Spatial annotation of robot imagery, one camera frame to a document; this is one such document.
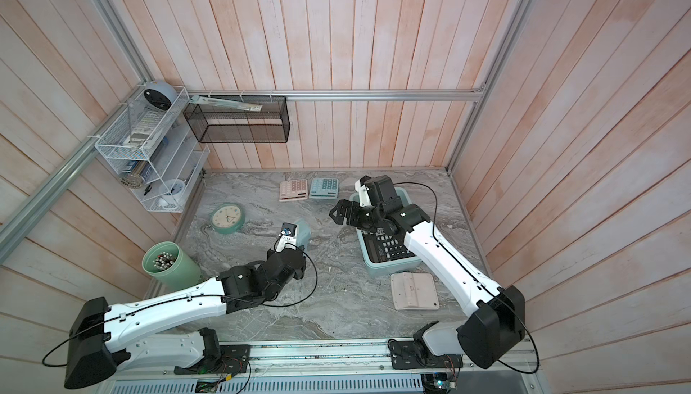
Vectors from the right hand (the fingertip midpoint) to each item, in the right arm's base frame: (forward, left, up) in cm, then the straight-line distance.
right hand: (340, 214), depth 77 cm
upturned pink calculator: (-15, -23, -21) cm, 35 cm away
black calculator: (-3, -14, -14) cm, 20 cm away
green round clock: (+11, +44, -19) cm, 50 cm away
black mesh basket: (+41, +51, +3) cm, 66 cm away
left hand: (-9, +12, -6) cm, 16 cm away
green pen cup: (-14, +49, -5) cm, 51 cm away
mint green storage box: (-10, -15, -14) cm, 23 cm away
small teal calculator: (+28, +8, -21) cm, 36 cm away
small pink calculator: (+27, +21, -20) cm, 39 cm away
